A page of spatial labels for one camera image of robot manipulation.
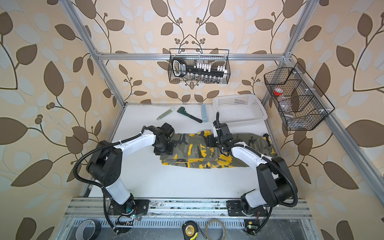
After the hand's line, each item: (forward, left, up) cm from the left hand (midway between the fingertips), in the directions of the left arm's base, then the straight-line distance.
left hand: (170, 152), depth 89 cm
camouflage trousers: (+4, -14, -3) cm, 15 cm away
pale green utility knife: (+37, +7, -4) cm, 38 cm away
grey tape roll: (-40, +37, -5) cm, 55 cm away
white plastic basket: (+39, -44, -3) cm, 59 cm away
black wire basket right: (+13, -68, +30) cm, 75 cm away
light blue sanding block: (+38, -20, -6) cm, 43 cm away
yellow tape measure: (-37, -14, -2) cm, 40 cm away
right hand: (+7, -24, +4) cm, 25 cm away
